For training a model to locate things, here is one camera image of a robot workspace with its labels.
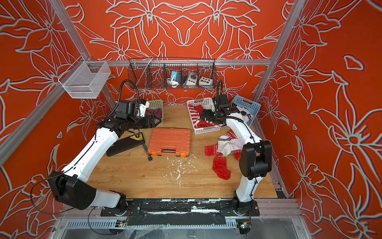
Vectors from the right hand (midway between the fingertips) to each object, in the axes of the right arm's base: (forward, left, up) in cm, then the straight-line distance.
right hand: (203, 115), depth 88 cm
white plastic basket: (+27, -1, -16) cm, 31 cm away
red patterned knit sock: (-14, -6, -18) cm, 23 cm away
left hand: (-9, +26, +7) cm, 29 cm away
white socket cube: (+19, +8, +13) cm, 24 cm away
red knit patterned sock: (-1, -20, -18) cm, 27 cm away
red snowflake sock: (-17, -21, -17) cm, 32 cm away
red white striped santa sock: (+5, -3, -14) cm, 15 cm away
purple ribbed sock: (+15, +33, -14) cm, 39 cm away
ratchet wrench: (-19, +33, -18) cm, 42 cm away
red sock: (-25, -9, -18) cm, 32 cm away
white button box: (+21, -1, +10) cm, 23 cm away
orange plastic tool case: (-10, +21, -15) cm, 28 cm away
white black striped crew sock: (-12, -15, -15) cm, 24 cm away
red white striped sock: (+12, +5, -13) cm, 19 cm away
